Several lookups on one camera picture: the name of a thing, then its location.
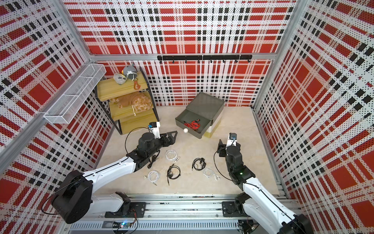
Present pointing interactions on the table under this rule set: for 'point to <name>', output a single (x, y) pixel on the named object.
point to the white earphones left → (153, 176)
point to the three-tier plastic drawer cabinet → (179, 128)
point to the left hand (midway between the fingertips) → (174, 132)
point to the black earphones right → (198, 164)
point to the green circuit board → (123, 224)
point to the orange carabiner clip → (136, 86)
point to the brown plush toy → (137, 100)
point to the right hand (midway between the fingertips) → (228, 140)
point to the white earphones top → (171, 154)
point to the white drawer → (214, 124)
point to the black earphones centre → (174, 172)
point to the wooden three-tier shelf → (125, 120)
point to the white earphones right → (208, 173)
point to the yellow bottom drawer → (208, 134)
